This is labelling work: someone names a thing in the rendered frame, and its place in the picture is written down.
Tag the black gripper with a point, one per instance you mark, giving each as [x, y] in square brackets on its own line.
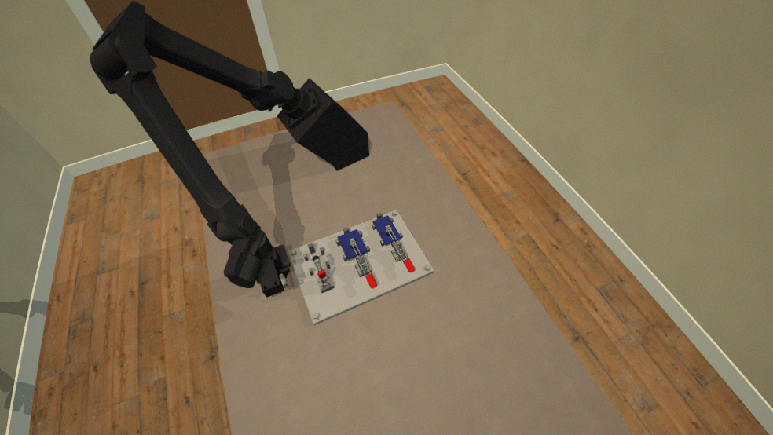
[284, 259]

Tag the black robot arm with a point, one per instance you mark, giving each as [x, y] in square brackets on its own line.
[111, 55]

